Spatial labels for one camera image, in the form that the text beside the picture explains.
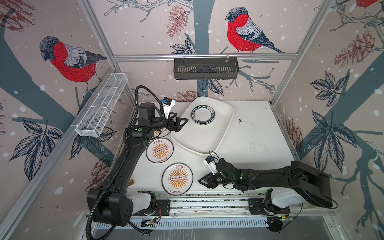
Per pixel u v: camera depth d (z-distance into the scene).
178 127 0.66
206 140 0.98
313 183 0.44
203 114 1.12
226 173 0.62
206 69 1.05
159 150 0.95
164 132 0.66
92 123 0.71
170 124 0.64
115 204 0.38
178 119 0.64
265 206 0.66
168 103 0.64
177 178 0.83
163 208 0.73
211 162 0.74
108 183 0.39
